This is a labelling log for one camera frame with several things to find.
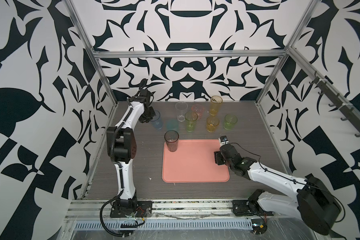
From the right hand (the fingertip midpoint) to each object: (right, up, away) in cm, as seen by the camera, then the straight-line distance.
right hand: (219, 151), depth 87 cm
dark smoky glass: (-27, +9, -3) cm, 29 cm away
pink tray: (-15, -5, -2) cm, 16 cm away
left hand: (-42, +21, +8) cm, 47 cm away
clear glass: (-22, +26, +12) cm, 36 cm away
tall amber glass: (+3, +30, +21) cm, 37 cm away
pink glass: (-9, +26, +25) cm, 37 cm away
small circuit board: (+15, -32, -16) cm, 38 cm away
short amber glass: (-1, +16, +17) cm, 23 cm away
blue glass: (-37, +17, +5) cm, 41 cm away
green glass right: (+11, +18, +14) cm, 25 cm away
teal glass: (-28, +15, +15) cm, 35 cm away
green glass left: (-16, +19, +2) cm, 25 cm away
